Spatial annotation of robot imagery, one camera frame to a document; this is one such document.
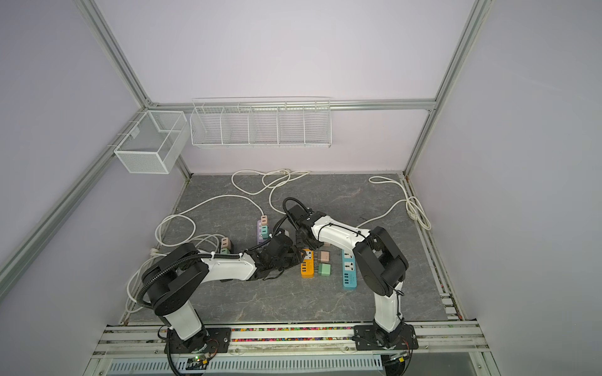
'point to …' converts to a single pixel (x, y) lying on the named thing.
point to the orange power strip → (307, 265)
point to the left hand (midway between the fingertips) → (305, 259)
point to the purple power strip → (260, 240)
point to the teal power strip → (349, 279)
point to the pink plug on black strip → (225, 243)
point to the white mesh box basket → (154, 142)
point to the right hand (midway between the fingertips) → (307, 243)
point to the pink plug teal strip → (324, 256)
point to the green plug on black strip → (224, 251)
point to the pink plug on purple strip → (264, 220)
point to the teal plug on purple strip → (265, 232)
